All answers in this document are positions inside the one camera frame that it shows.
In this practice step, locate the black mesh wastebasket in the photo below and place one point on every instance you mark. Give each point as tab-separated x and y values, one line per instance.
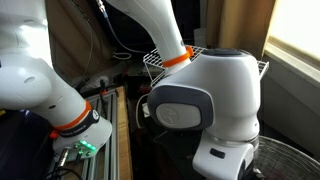
286	160

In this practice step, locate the wooden platform board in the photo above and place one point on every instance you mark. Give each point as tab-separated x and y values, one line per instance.
124	140

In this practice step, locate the tan curtain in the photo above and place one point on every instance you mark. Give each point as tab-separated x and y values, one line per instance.
240	23

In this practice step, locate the white window sill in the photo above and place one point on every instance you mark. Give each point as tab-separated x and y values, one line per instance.
293	63

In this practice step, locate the aluminium profile frame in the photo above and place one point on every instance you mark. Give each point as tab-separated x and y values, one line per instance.
113	133

